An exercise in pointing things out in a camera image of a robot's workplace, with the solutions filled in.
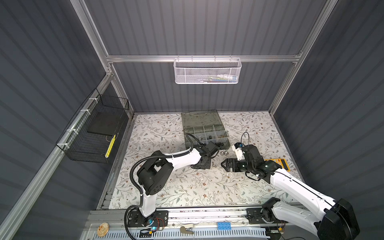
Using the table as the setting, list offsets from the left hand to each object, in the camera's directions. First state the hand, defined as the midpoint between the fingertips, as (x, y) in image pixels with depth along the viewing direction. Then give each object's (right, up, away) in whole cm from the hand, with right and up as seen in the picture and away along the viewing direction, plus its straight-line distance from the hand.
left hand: (205, 165), depth 90 cm
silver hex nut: (+11, +7, +7) cm, 15 cm away
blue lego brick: (+7, -24, -20) cm, 32 cm away
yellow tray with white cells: (+48, +2, +1) cm, 48 cm away
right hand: (+13, +3, -9) cm, 16 cm away
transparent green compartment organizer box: (+2, +24, +22) cm, 33 cm away
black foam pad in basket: (-52, +26, -12) cm, 60 cm away
